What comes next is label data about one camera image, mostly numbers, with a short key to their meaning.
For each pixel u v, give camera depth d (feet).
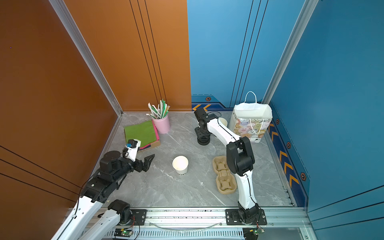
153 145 3.18
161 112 3.27
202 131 2.73
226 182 2.71
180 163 2.71
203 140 3.24
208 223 2.37
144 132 3.41
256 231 2.30
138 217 2.43
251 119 2.65
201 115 2.52
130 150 2.00
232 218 2.38
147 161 2.11
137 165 2.09
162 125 3.39
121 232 2.33
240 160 1.78
